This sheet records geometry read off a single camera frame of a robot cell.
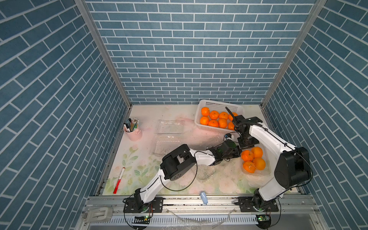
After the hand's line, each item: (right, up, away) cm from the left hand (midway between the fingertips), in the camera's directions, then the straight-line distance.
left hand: (247, 153), depth 85 cm
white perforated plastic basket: (-11, +30, +26) cm, 41 cm away
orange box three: (-16, +24, +23) cm, 37 cm away
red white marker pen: (-76, -15, -3) cm, 78 cm away
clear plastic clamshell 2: (-27, -11, +1) cm, 29 cm away
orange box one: (-23, +27, +23) cm, 42 cm away
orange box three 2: (-18, +18, +17) cm, 31 cm away
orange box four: (0, +24, +24) cm, 34 cm away
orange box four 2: (-12, +18, +17) cm, 27 cm away
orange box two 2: (-9, +24, +23) cm, 34 cm away
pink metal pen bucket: (-72, +12, +7) cm, 73 cm away
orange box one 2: (0, -1, +1) cm, 2 cm away
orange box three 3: (0, -7, -3) cm, 8 cm away
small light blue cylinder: (-27, -21, -11) cm, 36 cm away
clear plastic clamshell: (-51, +8, +16) cm, 54 cm away
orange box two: (-25, +20, +18) cm, 36 cm away
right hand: (+1, +4, -1) cm, 4 cm away
